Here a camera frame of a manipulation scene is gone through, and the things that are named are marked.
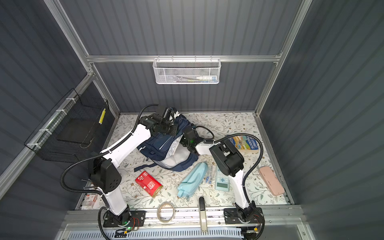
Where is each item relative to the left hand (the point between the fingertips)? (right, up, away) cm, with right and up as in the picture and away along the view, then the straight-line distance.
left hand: (180, 131), depth 83 cm
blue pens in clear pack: (+18, -26, +4) cm, 32 cm away
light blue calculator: (+24, -29, +1) cm, 37 cm away
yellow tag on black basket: (-44, +8, 0) cm, 45 cm away
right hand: (-5, -2, +14) cm, 15 cm away
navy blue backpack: (-8, -11, -1) cm, 13 cm away
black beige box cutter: (+12, -40, -11) cm, 44 cm away
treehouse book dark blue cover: (+41, -8, +16) cm, 45 cm away
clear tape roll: (-10, -40, -8) cm, 42 cm away
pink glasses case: (+51, -28, -1) cm, 58 cm away
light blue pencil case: (+7, -27, -2) cm, 28 cm away
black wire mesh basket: (-53, -1, -11) cm, 55 cm away
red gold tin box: (-17, -31, +1) cm, 35 cm away
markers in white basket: (+8, +32, +9) cm, 34 cm away
